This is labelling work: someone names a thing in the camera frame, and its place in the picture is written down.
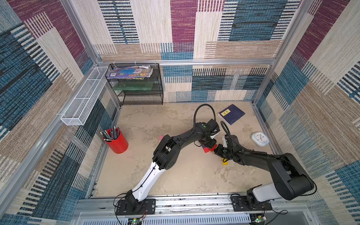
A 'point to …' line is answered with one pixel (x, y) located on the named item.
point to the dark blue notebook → (231, 114)
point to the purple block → (203, 146)
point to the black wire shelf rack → (154, 97)
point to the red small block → (206, 150)
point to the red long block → (213, 148)
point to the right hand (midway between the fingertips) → (215, 152)
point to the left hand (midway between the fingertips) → (212, 146)
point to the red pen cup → (116, 140)
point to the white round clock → (260, 138)
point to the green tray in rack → (140, 85)
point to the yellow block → (225, 163)
